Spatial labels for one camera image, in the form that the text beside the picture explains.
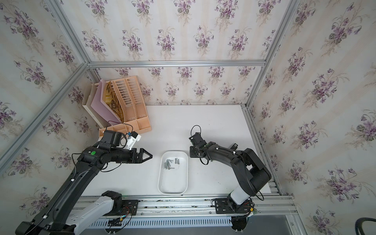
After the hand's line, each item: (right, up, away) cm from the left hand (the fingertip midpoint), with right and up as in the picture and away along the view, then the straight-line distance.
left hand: (147, 157), depth 70 cm
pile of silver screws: (+7, -9, +16) cm, 20 cm away
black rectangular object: (+49, +1, +22) cm, 54 cm away
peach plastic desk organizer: (-27, +33, +46) cm, 63 cm away
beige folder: (-36, +26, +10) cm, 46 cm away
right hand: (+24, -2, +22) cm, 32 cm away
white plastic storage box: (+11, -13, +15) cm, 23 cm away
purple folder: (-32, +26, +14) cm, 44 cm away
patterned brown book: (-32, +31, +28) cm, 52 cm away
